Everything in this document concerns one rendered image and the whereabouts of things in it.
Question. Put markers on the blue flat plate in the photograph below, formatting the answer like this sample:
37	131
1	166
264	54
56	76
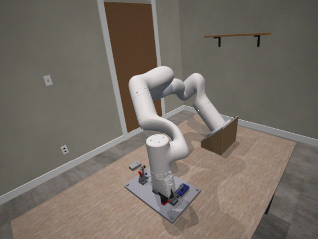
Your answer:
182	192

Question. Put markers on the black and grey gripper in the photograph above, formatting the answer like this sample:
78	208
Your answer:
163	186

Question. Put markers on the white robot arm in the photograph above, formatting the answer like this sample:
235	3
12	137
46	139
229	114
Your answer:
161	152

